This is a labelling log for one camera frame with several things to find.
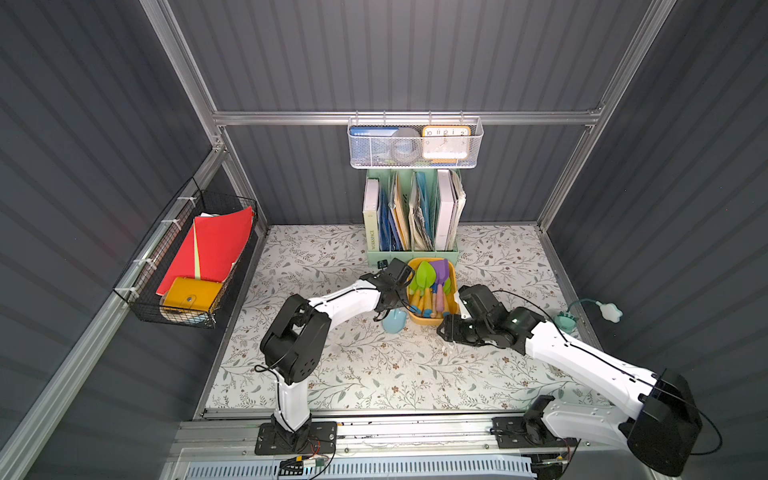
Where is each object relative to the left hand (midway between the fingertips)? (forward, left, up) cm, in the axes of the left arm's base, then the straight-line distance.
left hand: (397, 297), depth 94 cm
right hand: (-14, -13, +6) cm, 21 cm away
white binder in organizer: (+22, -16, +19) cm, 33 cm away
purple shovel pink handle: (+10, -16, 0) cm, 19 cm away
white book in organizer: (+17, +8, +20) cm, 27 cm away
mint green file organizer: (+22, -5, +15) cm, 27 cm away
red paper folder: (-3, +45, +27) cm, 53 cm away
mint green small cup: (-11, -48, +3) cm, 49 cm away
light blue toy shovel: (-5, +1, -6) cm, 8 cm away
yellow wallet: (-15, +45, +26) cm, 54 cm away
